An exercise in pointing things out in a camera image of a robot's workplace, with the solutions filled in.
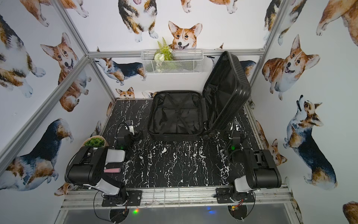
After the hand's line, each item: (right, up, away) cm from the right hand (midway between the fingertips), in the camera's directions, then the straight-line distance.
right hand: (231, 127), depth 92 cm
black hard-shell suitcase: (-29, +7, +14) cm, 33 cm away
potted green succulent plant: (-84, -7, -9) cm, 85 cm away
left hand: (-64, +1, +2) cm, 64 cm away
